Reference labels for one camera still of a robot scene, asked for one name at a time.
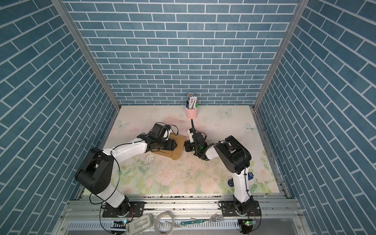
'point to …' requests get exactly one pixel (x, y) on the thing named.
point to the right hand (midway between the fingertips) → (183, 142)
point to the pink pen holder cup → (192, 113)
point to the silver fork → (214, 218)
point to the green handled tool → (192, 222)
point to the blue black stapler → (230, 181)
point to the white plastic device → (139, 224)
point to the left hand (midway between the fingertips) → (173, 144)
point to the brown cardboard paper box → (179, 140)
